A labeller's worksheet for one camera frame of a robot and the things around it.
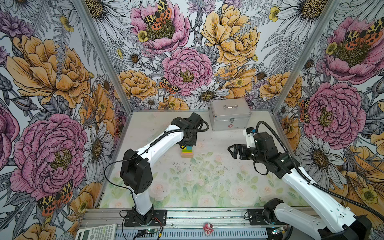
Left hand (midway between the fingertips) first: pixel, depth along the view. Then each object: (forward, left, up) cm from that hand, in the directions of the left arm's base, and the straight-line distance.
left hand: (186, 146), depth 84 cm
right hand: (-8, -25, +5) cm, 27 cm away
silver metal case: (+24, -28, 0) cm, 37 cm away
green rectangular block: (+2, +1, -9) cm, 9 cm away
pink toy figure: (-37, -10, -10) cm, 39 cm away
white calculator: (-37, +37, -13) cm, 54 cm away
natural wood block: (+2, -2, -14) cm, 14 cm away
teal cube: (+3, -2, -6) cm, 6 cm away
